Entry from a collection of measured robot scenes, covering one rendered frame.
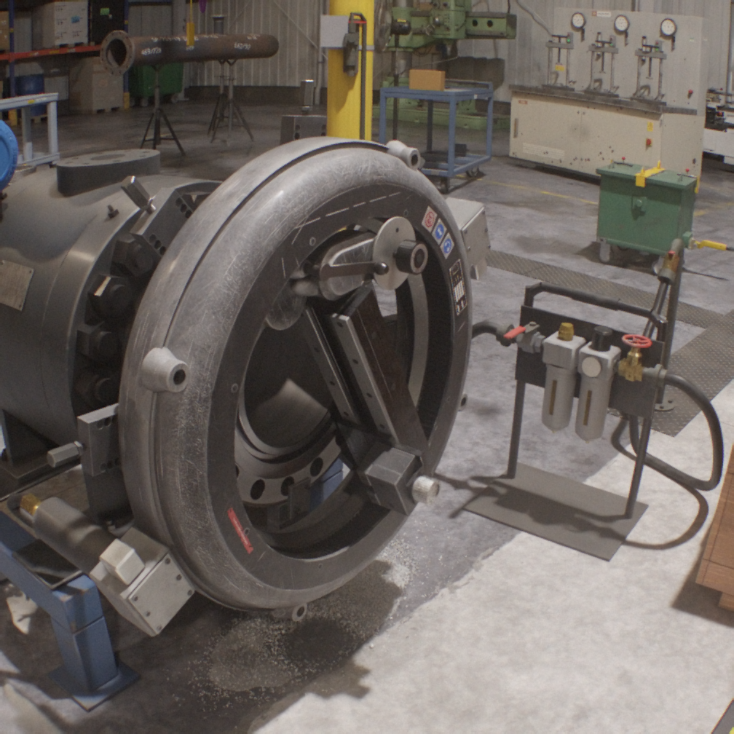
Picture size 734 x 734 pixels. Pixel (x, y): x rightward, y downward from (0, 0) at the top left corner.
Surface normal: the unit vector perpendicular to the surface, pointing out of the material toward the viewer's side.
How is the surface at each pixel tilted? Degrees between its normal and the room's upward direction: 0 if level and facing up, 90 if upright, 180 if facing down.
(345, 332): 119
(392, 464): 29
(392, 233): 90
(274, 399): 33
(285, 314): 90
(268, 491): 90
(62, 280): 55
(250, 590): 105
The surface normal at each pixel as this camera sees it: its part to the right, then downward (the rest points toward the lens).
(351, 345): -0.53, 0.72
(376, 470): -0.27, -0.65
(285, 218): 0.70, 0.06
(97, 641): 0.80, 0.25
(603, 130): -0.80, 0.23
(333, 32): 0.04, 0.41
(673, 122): 0.61, 0.33
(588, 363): -0.59, 0.32
